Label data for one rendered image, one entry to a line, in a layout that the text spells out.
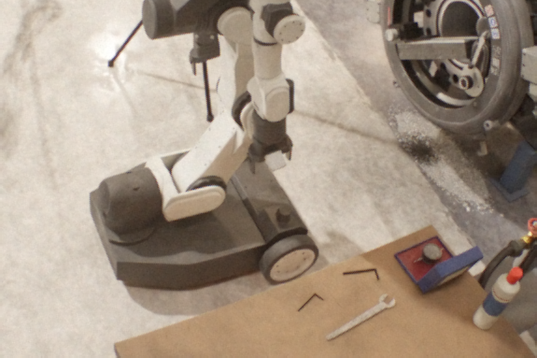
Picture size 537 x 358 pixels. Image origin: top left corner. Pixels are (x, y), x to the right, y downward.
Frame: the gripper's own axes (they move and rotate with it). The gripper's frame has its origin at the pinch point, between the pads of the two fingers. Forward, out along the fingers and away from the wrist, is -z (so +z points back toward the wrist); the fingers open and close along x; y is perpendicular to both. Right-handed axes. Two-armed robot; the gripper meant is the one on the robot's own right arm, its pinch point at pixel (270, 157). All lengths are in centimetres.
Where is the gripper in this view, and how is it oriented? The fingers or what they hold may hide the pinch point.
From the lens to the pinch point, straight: 201.0
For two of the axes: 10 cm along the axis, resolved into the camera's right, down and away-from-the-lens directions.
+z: -0.1, -6.5, -7.6
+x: 9.0, -3.4, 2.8
